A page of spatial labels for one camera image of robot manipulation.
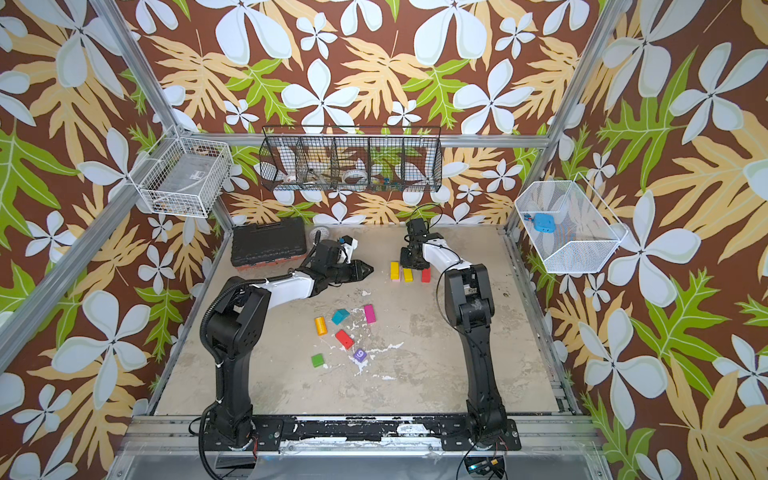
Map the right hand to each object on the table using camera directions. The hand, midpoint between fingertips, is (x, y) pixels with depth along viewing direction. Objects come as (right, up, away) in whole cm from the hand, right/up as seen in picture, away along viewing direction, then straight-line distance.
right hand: (405, 260), depth 108 cm
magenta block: (-13, -17, -12) cm, 25 cm away
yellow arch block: (-4, -3, -4) cm, 7 cm away
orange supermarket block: (-28, -20, -15) cm, 38 cm away
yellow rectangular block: (+1, -5, -4) cm, 7 cm away
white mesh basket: (+45, +10, -24) cm, 52 cm away
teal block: (-22, -18, -14) cm, 32 cm away
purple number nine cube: (-15, -28, -22) cm, 38 cm away
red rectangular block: (-20, -24, -17) cm, 36 cm away
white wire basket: (-67, +26, -22) cm, 75 cm away
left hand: (-12, -1, -11) cm, 17 cm away
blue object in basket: (+39, +11, -22) cm, 46 cm away
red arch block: (+7, -5, -4) cm, 10 cm away
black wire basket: (-20, +34, -10) cm, 41 cm away
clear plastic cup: (-32, +12, +10) cm, 36 cm away
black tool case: (-55, +5, 0) cm, 55 cm away
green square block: (-28, -30, -20) cm, 45 cm away
